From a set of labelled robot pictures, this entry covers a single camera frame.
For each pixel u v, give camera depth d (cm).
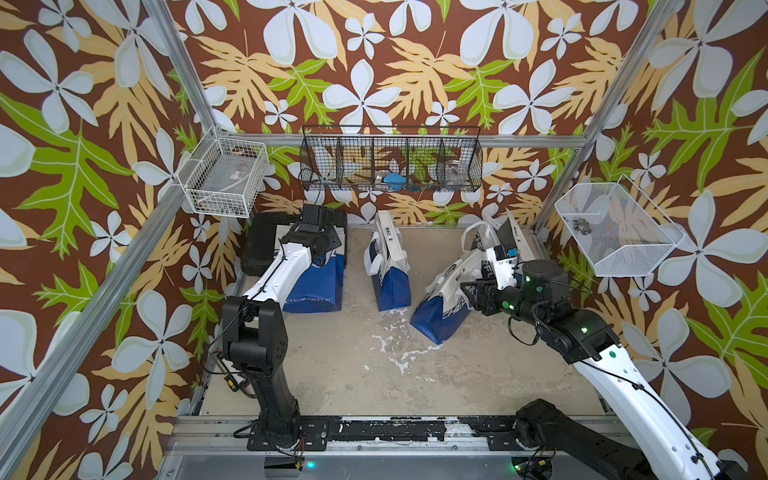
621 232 81
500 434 73
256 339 48
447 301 73
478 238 94
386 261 77
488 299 58
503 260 59
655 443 39
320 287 89
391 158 97
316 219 71
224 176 85
